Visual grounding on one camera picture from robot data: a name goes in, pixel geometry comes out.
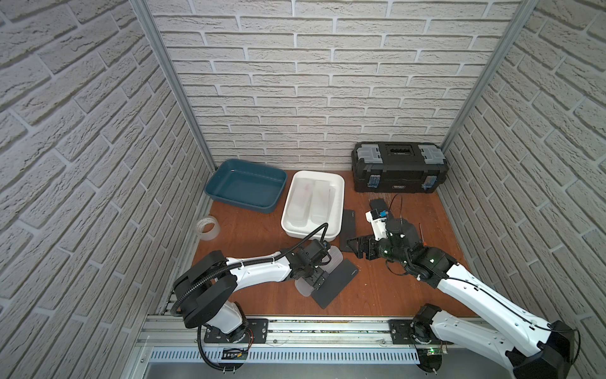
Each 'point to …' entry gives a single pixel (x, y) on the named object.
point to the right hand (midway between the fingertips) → (358, 240)
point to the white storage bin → (336, 208)
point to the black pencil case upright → (349, 230)
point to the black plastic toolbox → (405, 167)
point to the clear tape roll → (209, 228)
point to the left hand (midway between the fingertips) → (318, 268)
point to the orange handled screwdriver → (421, 234)
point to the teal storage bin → (247, 184)
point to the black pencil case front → (334, 283)
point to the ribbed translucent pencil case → (305, 289)
